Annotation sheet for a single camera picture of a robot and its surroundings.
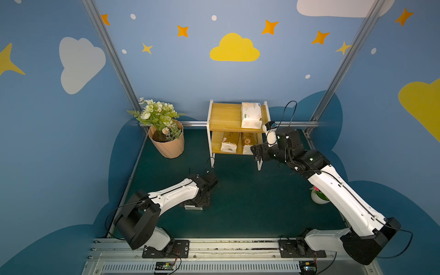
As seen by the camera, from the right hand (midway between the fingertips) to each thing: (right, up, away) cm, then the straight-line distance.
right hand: (264, 143), depth 73 cm
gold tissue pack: (-14, +1, +11) cm, 18 cm away
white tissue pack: (-32, -30, +6) cm, 45 cm away
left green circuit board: (-43, -52, -1) cm, 68 cm away
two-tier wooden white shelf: (-16, +13, +9) cm, 22 cm away
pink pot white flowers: (-50, +8, +22) cm, 55 cm away
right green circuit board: (+19, -54, 0) cm, 57 cm away
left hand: (-31, -29, +13) cm, 44 cm away
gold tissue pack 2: (-4, +3, +12) cm, 13 cm away
